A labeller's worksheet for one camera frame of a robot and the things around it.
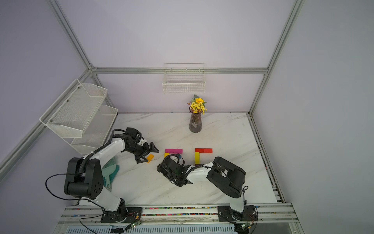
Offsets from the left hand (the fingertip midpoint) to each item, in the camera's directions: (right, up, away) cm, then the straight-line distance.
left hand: (153, 156), depth 87 cm
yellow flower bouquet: (+27, +32, +4) cm, 42 cm away
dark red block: (+29, +2, +12) cm, 31 cm away
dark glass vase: (+26, +20, +15) cm, 36 cm away
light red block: (+35, +2, +12) cm, 37 cm away
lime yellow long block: (+27, -2, +7) cm, 28 cm away
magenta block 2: (+13, +1, +14) cm, 19 cm away
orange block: (-4, -2, +6) cm, 7 cm away
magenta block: (+8, +1, +13) cm, 15 cm away
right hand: (+5, -9, +1) cm, 10 cm away
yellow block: (+6, -1, +9) cm, 11 cm away
